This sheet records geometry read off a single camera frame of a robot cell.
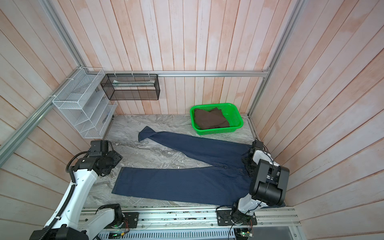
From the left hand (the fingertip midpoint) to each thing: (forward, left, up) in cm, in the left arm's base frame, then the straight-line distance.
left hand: (117, 162), depth 79 cm
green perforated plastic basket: (+52, -72, -11) cm, 89 cm away
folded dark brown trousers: (+42, -58, -10) cm, 72 cm away
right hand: (+5, -75, -14) cm, 77 cm away
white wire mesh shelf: (+23, +17, +16) cm, 33 cm away
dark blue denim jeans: (-5, -61, -15) cm, 63 cm away
